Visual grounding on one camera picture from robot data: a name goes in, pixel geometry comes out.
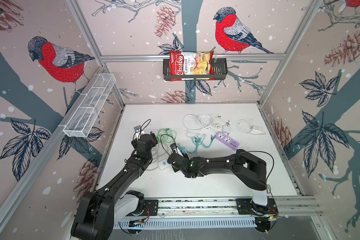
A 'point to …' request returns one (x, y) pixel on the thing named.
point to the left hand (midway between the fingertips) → (145, 134)
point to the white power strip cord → (200, 122)
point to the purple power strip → (227, 140)
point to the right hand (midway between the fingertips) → (172, 162)
